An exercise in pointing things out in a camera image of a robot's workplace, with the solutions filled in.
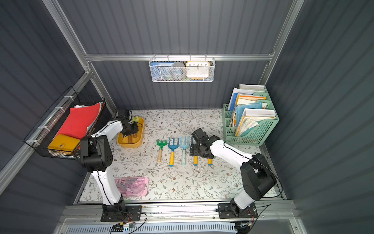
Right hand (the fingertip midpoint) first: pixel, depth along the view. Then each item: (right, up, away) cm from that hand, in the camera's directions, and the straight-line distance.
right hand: (200, 152), depth 88 cm
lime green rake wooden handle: (-46, +20, +20) cm, 54 cm away
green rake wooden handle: (-26, +3, +11) cm, 29 cm away
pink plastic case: (-39, -19, -6) cm, 44 cm away
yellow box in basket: (-63, +9, -23) cm, 68 cm away
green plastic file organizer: (+36, +9, +3) cm, 37 cm away
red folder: (-61, +19, -17) cm, 66 cm away
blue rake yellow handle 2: (-3, -5, +4) cm, 7 cm away
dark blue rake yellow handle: (+6, -7, +3) cm, 10 cm away
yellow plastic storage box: (-45, +6, +11) cm, 47 cm away
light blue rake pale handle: (-11, +1, +11) cm, 15 cm away
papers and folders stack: (+28, +27, 0) cm, 39 cm away
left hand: (-46, +13, +13) cm, 50 cm away
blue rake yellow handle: (-18, +1, +11) cm, 21 cm away
